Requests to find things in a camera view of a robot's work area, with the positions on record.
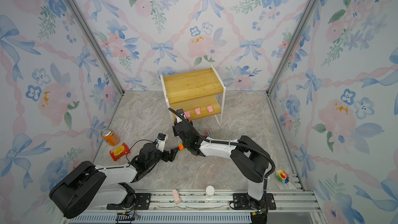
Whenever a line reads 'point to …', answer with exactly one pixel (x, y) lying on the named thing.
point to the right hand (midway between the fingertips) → (178, 117)
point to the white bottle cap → (209, 191)
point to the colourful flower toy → (282, 176)
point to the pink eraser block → (176, 196)
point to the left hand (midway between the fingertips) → (172, 144)
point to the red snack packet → (119, 152)
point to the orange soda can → (110, 137)
